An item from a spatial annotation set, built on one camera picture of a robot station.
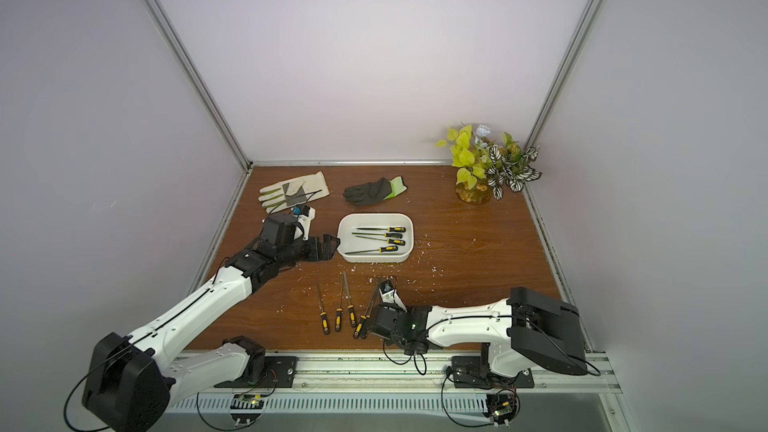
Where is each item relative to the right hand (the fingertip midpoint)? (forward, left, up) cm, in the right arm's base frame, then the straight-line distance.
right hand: (387, 318), depth 81 cm
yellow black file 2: (+27, +2, +1) cm, 27 cm away
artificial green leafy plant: (+38, -33, +22) cm, 55 cm away
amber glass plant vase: (+44, -32, +2) cm, 54 cm away
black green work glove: (+45, +9, 0) cm, 46 cm away
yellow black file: (+29, +1, 0) cm, 29 cm away
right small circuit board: (-18, -29, -2) cm, 34 cm away
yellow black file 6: (-4, +6, 0) cm, 7 cm away
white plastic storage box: (+26, +5, -1) cm, 27 cm away
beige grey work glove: (+45, +39, +1) cm, 59 cm away
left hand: (+17, +16, +14) cm, 27 cm away
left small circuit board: (-21, +34, -4) cm, 40 cm away
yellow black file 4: (+2, +14, 0) cm, 14 cm away
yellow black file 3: (+1, +18, -1) cm, 18 cm away
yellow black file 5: (+3, +10, 0) cm, 11 cm away
